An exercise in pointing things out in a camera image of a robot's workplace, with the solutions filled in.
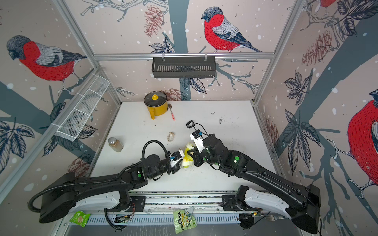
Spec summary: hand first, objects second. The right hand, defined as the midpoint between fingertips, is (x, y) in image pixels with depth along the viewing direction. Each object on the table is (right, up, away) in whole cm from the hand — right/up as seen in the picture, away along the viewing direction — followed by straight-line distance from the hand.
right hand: (189, 150), depth 70 cm
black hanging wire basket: (-4, +51, +34) cm, 62 cm away
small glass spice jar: (-45, -2, +19) cm, 49 cm away
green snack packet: (-53, -33, 0) cm, 62 cm away
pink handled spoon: (-17, +23, +48) cm, 56 cm away
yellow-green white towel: (0, -5, -2) cm, 5 cm away
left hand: (0, -2, +2) cm, 3 cm away
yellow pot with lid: (-25, +26, +38) cm, 52 cm away
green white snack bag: (-2, -33, -1) cm, 33 cm away
